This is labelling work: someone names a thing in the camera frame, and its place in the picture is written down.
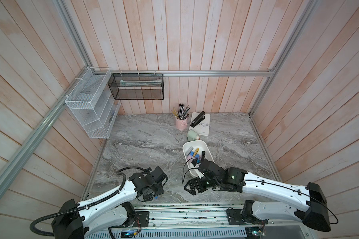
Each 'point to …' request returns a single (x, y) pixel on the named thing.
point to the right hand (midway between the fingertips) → (190, 185)
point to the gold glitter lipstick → (196, 152)
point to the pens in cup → (182, 113)
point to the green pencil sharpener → (192, 135)
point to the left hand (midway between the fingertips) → (158, 194)
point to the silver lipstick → (189, 150)
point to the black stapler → (198, 120)
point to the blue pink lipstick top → (190, 156)
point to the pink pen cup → (181, 124)
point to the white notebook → (203, 128)
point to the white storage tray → (202, 146)
